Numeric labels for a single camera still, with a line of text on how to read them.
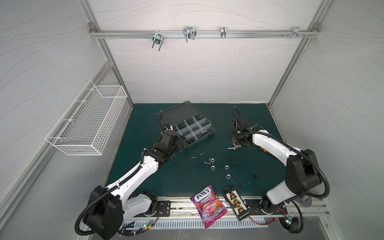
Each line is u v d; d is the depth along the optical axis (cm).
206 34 78
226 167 87
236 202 74
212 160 90
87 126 69
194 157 91
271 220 70
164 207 74
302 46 86
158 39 79
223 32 78
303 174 44
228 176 84
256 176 84
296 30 77
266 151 58
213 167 87
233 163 88
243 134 64
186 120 105
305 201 76
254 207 73
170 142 64
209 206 73
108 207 39
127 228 69
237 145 80
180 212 73
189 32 77
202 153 93
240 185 80
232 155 91
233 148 95
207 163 90
